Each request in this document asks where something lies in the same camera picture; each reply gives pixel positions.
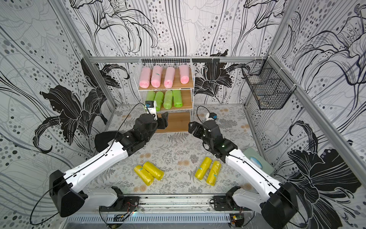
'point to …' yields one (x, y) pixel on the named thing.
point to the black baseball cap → (101, 139)
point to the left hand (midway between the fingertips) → (164, 116)
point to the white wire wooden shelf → (178, 118)
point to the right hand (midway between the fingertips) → (195, 125)
